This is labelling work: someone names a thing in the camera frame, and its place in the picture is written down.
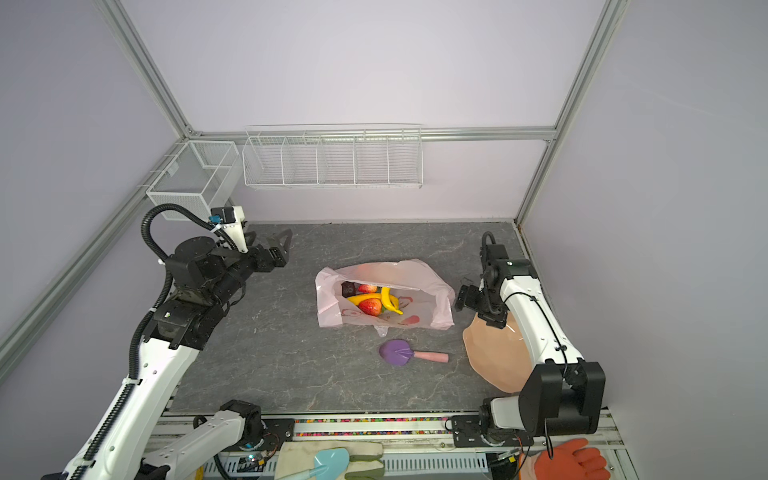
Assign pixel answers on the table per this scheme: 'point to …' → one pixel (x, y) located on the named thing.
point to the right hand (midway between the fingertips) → (473, 311)
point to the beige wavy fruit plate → (500, 355)
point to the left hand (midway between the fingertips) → (273, 234)
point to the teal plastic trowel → (332, 463)
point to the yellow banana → (389, 300)
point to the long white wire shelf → (333, 156)
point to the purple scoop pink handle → (399, 352)
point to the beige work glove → (365, 458)
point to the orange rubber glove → (569, 462)
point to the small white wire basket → (203, 175)
